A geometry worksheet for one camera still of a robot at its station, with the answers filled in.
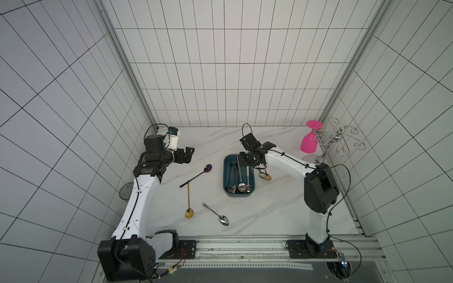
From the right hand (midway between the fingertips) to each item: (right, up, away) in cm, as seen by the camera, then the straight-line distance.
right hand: (235, 162), depth 91 cm
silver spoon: (+3, -13, -1) cm, 13 cm away
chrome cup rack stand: (+45, +8, -19) cm, 49 cm away
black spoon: (-2, -14, -1) cm, 14 cm away
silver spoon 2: (-6, -26, -10) cm, 29 cm away
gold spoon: (-23, -23, -10) cm, 34 cm away
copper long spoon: (+16, -8, +3) cm, 18 cm away
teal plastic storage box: (+1, -10, +1) cm, 10 cm away
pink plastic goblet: (+38, +11, -2) cm, 40 cm away
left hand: (-25, +7, -12) cm, 29 cm away
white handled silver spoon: (+7, -13, -1) cm, 15 cm away
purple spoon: (-16, -5, +6) cm, 18 cm away
